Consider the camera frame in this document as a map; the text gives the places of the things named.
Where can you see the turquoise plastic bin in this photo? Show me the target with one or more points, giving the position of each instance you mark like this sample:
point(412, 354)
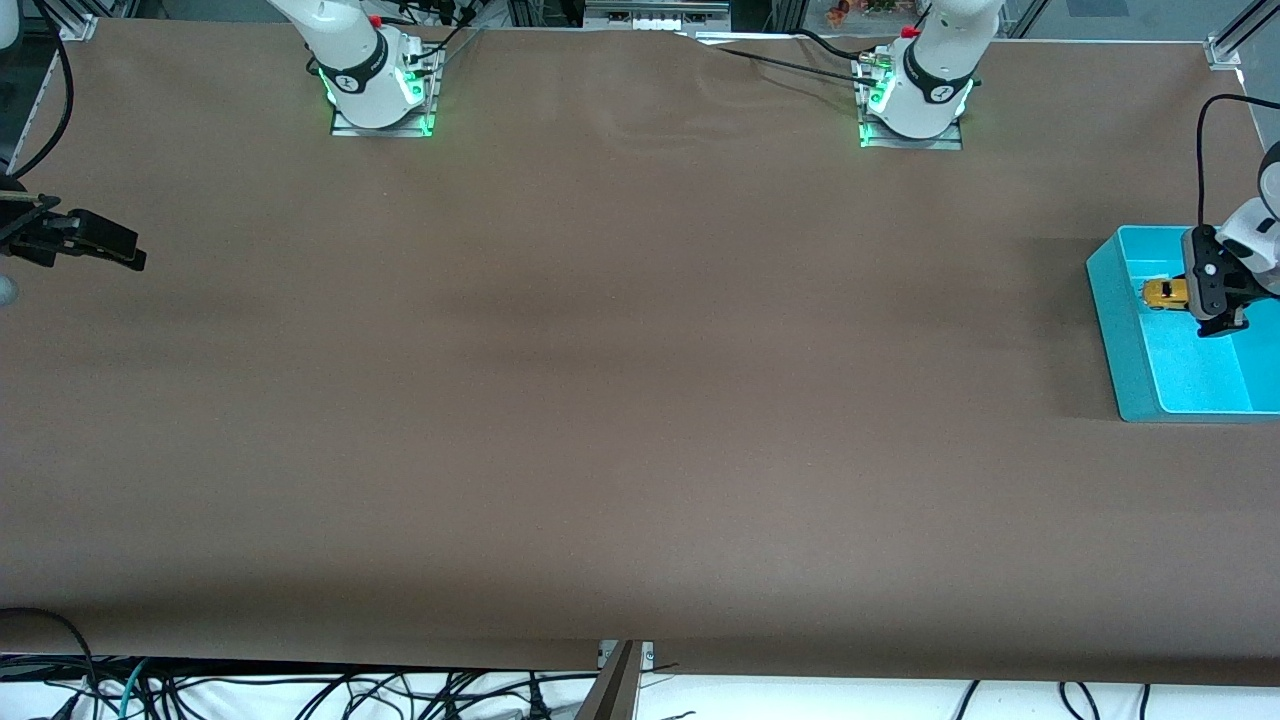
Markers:
point(1190, 370)

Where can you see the aluminium frame corner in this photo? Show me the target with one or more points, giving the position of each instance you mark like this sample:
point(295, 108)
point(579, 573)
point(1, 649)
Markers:
point(70, 20)
point(1225, 50)

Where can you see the table support post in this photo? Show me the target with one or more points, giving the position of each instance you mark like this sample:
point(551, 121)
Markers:
point(615, 695)

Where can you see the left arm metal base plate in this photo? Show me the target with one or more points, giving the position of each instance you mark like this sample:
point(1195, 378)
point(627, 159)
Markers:
point(940, 143)

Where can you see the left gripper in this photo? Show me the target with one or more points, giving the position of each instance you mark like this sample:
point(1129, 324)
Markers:
point(1226, 297)

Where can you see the white power strip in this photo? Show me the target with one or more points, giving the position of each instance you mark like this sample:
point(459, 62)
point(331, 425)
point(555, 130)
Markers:
point(440, 12)

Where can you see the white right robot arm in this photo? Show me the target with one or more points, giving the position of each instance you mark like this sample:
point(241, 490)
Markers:
point(350, 60)

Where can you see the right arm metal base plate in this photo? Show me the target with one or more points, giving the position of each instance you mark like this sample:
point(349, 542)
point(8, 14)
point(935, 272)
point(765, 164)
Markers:
point(345, 128)

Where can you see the yellow beetle toy car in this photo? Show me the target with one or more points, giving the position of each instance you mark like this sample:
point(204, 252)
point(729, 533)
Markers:
point(1162, 294)

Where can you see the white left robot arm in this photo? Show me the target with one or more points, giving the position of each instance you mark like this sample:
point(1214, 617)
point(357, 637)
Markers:
point(930, 80)

